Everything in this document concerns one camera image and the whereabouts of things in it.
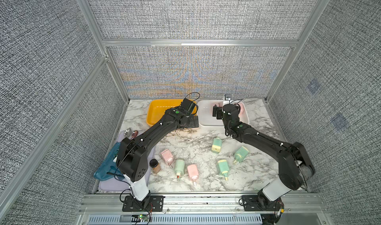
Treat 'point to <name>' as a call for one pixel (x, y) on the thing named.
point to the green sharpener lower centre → (223, 167)
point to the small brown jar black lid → (156, 167)
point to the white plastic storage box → (205, 116)
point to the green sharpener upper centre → (217, 145)
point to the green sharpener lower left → (179, 167)
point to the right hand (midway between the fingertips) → (223, 101)
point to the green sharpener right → (240, 155)
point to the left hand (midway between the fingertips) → (192, 122)
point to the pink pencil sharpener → (242, 113)
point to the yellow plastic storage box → (156, 108)
